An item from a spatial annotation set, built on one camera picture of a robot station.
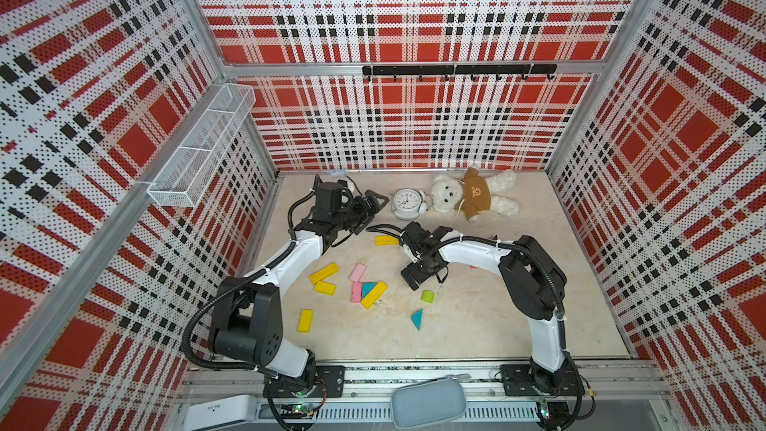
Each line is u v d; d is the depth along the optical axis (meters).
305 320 0.84
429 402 0.69
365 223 0.77
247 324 0.43
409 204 1.07
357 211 0.76
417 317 0.84
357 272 0.93
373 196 0.78
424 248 0.70
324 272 0.93
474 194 1.05
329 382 0.74
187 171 0.91
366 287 0.89
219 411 0.64
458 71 0.89
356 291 0.89
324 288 0.90
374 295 0.87
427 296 0.88
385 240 0.99
